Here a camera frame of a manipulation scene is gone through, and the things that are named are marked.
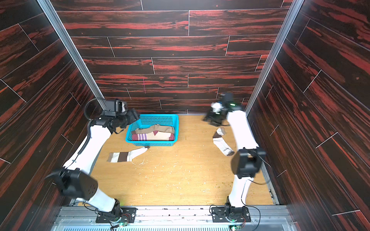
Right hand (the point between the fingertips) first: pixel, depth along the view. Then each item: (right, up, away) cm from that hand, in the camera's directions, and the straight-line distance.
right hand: (208, 120), depth 87 cm
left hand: (-42, +2, -4) cm, 43 cm away
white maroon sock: (-54, -24, +9) cm, 60 cm away
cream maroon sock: (-47, -10, +14) cm, 50 cm away
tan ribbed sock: (-36, -5, +20) cm, 41 cm away
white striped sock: (+10, -13, +17) cm, 24 cm away
